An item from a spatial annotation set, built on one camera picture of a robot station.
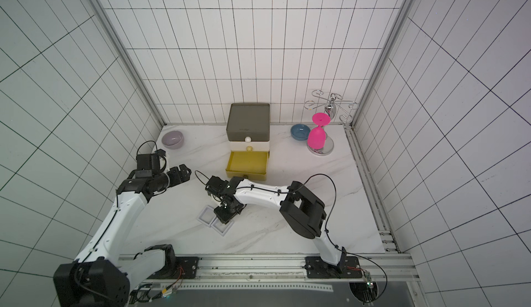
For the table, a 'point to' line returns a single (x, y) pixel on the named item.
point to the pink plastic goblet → (317, 135)
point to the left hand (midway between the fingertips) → (180, 178)
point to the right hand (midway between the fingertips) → (220, 222)
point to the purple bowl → (173, 139)
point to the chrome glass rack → (330, 106)
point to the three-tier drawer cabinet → (248, 133)
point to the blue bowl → (300, 132)
